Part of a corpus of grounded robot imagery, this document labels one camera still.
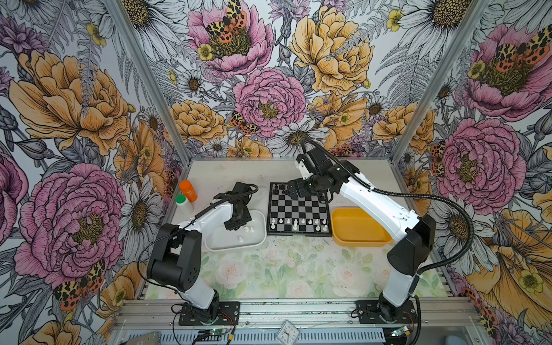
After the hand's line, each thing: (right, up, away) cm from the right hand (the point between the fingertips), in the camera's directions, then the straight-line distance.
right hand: (301, 195), depth 80 cm
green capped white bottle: (-50, -5, +14) cm, 52 cm away
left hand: (-25, -14, +10) cm, 30 cm away
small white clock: (-5, -43, -11) cm, 45 cm away
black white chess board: (+1, -11, +16) cm, 20 cm away
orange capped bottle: (-50, +1, +19) cm, 53 cm away
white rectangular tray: (-34, -18, +11) cm, 40 cm away
